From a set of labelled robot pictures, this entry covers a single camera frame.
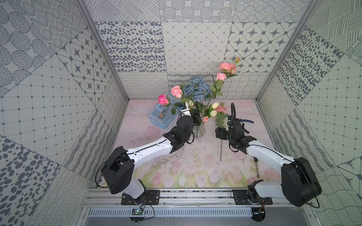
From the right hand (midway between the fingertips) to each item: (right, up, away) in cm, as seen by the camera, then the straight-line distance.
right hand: (222, 132), depth 90 cm
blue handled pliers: (+24, +6, +17) cm, 30 cm away
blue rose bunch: (-17, +26, -10) cm, 33 cm away
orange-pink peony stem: (+2, +10, +11) cm, 15 cm away
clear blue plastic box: (-41, +11, +8) cm, 43 cm away
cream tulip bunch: (-10, +13, -11) cm, 20 cm away
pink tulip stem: (-13, +9, -18) cm, 24 cm away
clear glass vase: (-14, 0, +6) cm, 15 cm away
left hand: (-15, +13, -15) cm, 25 cm away
